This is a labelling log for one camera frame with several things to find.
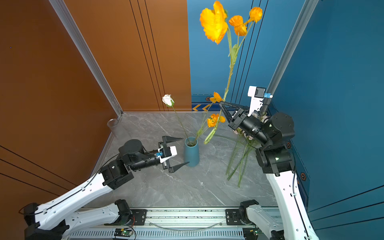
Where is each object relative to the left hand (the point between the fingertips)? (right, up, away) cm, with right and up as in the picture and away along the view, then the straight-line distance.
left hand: (184, 147), depth 59 cm
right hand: (+12, +16, -8) cm, 21 cm away
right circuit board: (+31, -43, +12) cm, 54 cm away
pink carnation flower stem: (+37, -5, +41) cm, 55 cm away
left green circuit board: (-31, -43, +12) cm, 54 cm away
